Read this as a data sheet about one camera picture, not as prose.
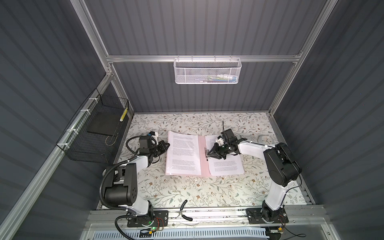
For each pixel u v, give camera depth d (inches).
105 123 30.1
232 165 36.0
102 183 16.8
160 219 28.4
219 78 36.0
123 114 32.2
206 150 38.7
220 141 35.1
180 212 29.7
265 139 39.7
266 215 25.8
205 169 35.3
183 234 30.3
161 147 32.5
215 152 32.5
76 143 25.3
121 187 18.0
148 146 30.4
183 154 36.7
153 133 34.3
